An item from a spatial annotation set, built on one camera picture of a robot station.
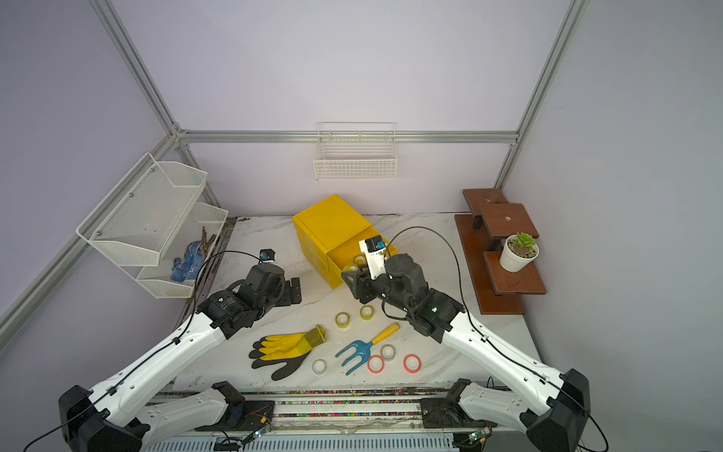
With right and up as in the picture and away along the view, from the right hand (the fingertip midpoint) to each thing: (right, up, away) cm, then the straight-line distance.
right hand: (354, 268), depth 71 cm
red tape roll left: (+6, -30, +12) cm, 33 cm away
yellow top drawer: (-3, +2, +17) cm, 17 cm away
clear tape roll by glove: (-11, -31, +12) cm, 35 cm away
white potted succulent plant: (+47, +4, +9) cm, 48 cm away
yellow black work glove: (-20, -25, +12) cm, 34 cm away
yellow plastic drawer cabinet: (-9, +8, +13) cm, 18 cm away
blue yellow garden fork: (+3, -26, +15) cm, 30 cm away
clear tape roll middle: (+9, -27, +14) cm, 32 cm away
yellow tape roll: (-5, -19, +20) cm, 28 cm away
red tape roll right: (+17, -30, +12) cm, 36 cm away
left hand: (-21, -7, +8) cm, 23 cm away
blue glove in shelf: (-54, -2, +17) cm, 57 cm away
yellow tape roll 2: (+3, -17, +22) cm, 28 cm away
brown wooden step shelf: (+54, +5, +35) cm, 64 cm away
